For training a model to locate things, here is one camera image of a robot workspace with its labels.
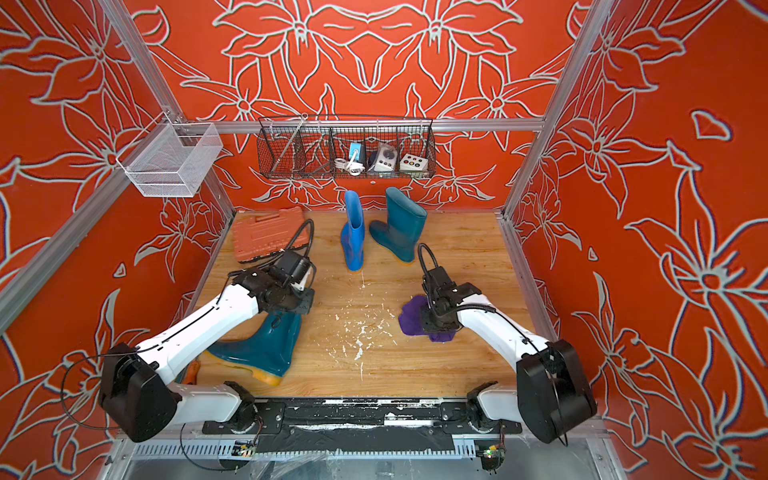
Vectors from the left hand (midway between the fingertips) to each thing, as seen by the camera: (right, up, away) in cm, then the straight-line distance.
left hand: (307, 299), depth 82 cm
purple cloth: (+30, -8, +7) cm, 32 cm away
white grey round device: (+22, +42, +8) cm, 48 cm away
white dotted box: (+30, +42, +12) cm, 53 cm away
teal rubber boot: (+28, +22, +6) cm, 36 cm away
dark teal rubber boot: (-10, -14, -2) cm, 17 cm away
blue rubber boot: (+13, +18, 0) cm, 22 cm away
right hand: (+33, -7, +2) cm, 34 cm away
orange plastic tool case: (-23, +20, +25) cm, 39 cm away
